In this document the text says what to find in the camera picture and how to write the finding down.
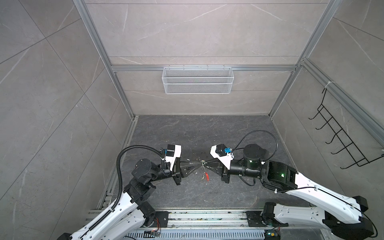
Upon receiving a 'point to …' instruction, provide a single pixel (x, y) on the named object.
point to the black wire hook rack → (359, 158)
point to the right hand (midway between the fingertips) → (205, 162)
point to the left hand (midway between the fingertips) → (200, 162)
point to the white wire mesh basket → (197, 80)
